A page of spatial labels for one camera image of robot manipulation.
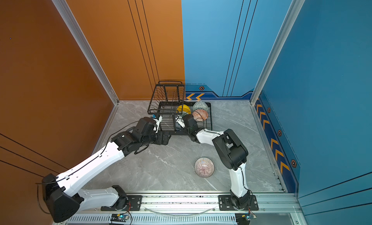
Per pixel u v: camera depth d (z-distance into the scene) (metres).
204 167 0.84
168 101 1.09
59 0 0.70
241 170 0.55
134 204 0.74
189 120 0.76
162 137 0.67
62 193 0.38
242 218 0.70
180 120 0.85
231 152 0.52
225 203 0.72
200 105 1.12
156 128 0.61
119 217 0.71
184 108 1.04
